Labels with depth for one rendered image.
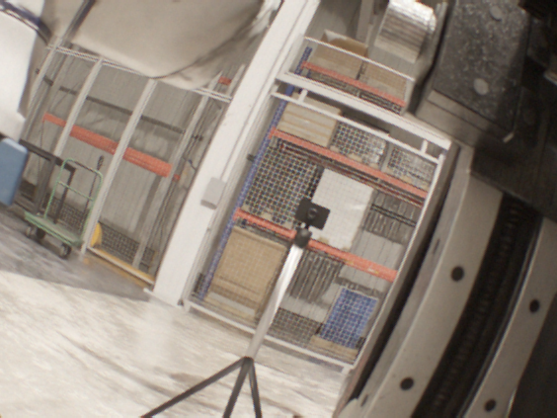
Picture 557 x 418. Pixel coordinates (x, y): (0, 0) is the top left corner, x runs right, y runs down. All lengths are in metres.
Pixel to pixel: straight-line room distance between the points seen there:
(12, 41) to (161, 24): 0.16
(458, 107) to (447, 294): 0.12
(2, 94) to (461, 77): 0.39
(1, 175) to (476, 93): 0.41
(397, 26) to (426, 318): 0.18
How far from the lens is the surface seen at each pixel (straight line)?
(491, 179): 0.46
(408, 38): 0.42
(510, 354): 0.47
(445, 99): 0.40
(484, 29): 0.42
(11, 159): 0.63
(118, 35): 0.65
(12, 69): 0.62
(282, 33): 8.25
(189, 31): 0.64
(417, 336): 0.45
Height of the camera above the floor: 0.56
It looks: 6 degrees up
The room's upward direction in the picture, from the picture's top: 23 degrees clockwise
